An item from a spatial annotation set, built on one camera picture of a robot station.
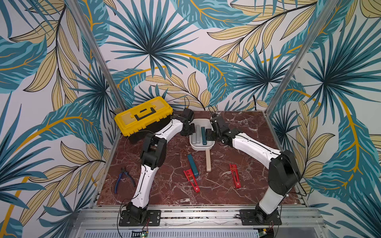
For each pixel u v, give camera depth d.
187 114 0.83
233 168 0.90
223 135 0.65
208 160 0.90
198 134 1.01
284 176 0.46
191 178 0.86
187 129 0.88
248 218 0.73
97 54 0.84
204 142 0.99
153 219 0.73
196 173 0.86
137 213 0.63
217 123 0.68
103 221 0.74
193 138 1.00
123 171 0.88
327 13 0.70
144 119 0.92
